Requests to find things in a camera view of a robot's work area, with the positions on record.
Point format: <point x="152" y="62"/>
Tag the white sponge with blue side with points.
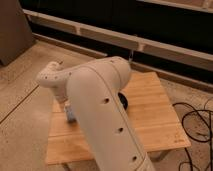
<point x="69" y="113"/>

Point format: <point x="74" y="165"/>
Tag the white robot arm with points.
<point x="93" y="90"/>

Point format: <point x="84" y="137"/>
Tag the dark ceramic bowl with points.
<point x="123" y="100"/>

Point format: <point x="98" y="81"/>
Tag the brown cabinet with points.
<point x="15" y="33"/>

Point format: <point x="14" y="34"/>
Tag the white baseboard rail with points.
<point x="166" y="51"/>

